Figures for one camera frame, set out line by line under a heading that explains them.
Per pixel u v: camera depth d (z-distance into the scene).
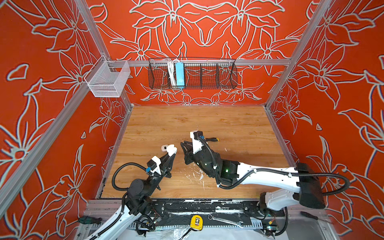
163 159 0.68
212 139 0.98
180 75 0.90
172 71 0.89
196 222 0.68
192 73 0.97
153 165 0.56
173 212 0.73
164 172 0.61
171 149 0.66
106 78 0.93
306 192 0.39
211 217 0.71
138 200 0.57
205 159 0.49
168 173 0.62
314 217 0.71
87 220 0.69
